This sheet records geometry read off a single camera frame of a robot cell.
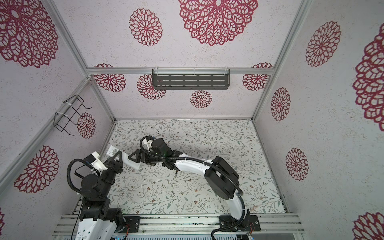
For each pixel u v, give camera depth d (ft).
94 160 1.98
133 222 2.44
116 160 2.26
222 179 1.62
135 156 2.28
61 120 2.39
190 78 3.01
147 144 2.45
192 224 2.48
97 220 1.70
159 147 2.10
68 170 1.59
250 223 2.39
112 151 2.24
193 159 1.88
